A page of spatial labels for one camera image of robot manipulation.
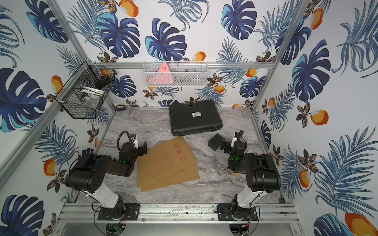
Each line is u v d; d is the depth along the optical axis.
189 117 1.09
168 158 0.92
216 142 0.98
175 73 0.92
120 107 1.21
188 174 0.85
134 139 0.83
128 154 0.73
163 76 0.90
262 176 0.45
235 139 0.85
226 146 0.88
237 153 0.74
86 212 0.75
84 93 0.80
